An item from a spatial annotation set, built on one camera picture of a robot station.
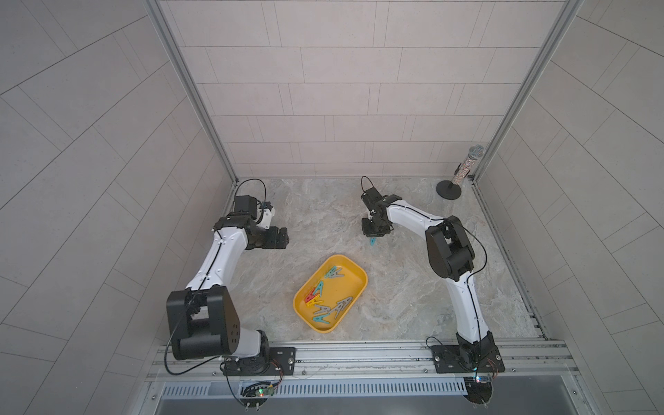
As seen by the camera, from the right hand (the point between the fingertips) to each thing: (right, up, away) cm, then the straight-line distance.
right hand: (367, 232), depth 101 cm
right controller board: (+27, -37, -34) cm, 57 cm away
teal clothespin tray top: (+2, -2, -6) cm, 7 cm away
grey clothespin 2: (-10, -20, -21) cm, 31 cm away
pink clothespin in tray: (-20, -18, -19) cm, 33 cm away
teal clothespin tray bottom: (-16, -23, -24) cm, 37 cm away
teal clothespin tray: (-17, -16, -17) cm, 29 cm away
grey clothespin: (-16, -21, -22) cm, 34 cm away
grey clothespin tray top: (-13, -12, -15) cm, 23 cm away
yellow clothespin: (-18, -19, -20) cm, 33 cm away
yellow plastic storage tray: (-13, -18, -17) cm, 28 cm away
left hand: (-31, +1, -15) cm, 35 cm away
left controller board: (-32, -37, -36) cm, 61 cm away
